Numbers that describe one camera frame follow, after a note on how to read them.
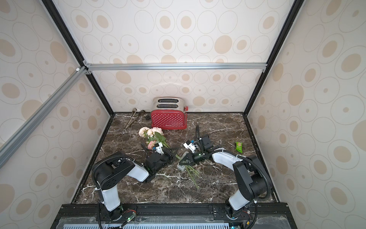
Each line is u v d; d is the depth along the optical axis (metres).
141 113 1.18
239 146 0.99
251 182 0.45
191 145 0.81
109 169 0.51
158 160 0.70
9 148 0.51
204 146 0.71
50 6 0.67
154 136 0.91
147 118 1.14
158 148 0.85
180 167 0.87
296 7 0.69
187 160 0.77
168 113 0.97
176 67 0.97
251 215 0.72
